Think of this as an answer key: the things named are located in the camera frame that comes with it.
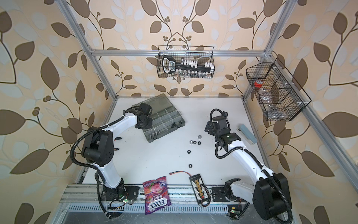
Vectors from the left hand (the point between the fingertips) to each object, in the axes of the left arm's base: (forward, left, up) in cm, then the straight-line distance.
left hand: (145, 123), depth 95 cm
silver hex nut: (-6, -37, -7) cm, 39 cm away
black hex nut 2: (-10, -37, -7) cm, 39 cm away
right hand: (-6, -45, +7) cm, 46 cm away
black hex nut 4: (-25, -31, -8) cm, 41 cm away
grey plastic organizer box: (+9, -13, -6) cm, 17 cm away
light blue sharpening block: (-6, -69, -2) cm, 70 cm away
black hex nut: (-10, -34, -7) cm, 36 cm away
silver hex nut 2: (-10, -31, -7) cm, 34 cm away
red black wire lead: (-29, -20, -8) cm, 36 cm away
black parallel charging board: (-39, -36, -5) cm, 53 cm away
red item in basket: (+16, -74, +22) cm, 79 cm away
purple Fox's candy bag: (-42, -13, -4) cm, 44 cm away
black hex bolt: (+5, -19, -6) cm, 20 cm away
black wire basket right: (+2, -80, +23) cm, 83 cm away
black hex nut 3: (-16, -30, -8) cm, 35 cm away
